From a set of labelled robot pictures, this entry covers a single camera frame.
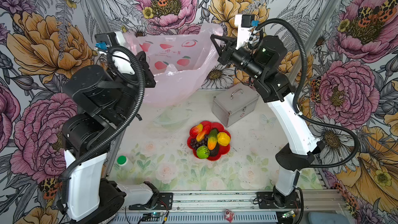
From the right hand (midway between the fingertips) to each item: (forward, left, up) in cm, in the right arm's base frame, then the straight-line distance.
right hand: (209, 41), depth 53 cm
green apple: (-16, +4, -50) cm, 53 cm away
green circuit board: (-41, +28, -62) cm, 80 cm away
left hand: (-11, +19, 0) cm, 22 cm away
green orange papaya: (-10, -1, -51) cm, 52 cm away
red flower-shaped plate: (-12, -8, -59) cm, 61 cm away
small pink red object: (-43, -7, -55) cm, 70 cm away
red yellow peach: (-1, +7, -53) cm, 54 cm away
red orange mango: (-1, +2, -55) cm, 55 cm away
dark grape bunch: (-10, +8, -54) cm, 56 cm away
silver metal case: (+10, -13, -46) cm, 49 cm away
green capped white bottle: (-20, +42, -51) cm, 69 cm away
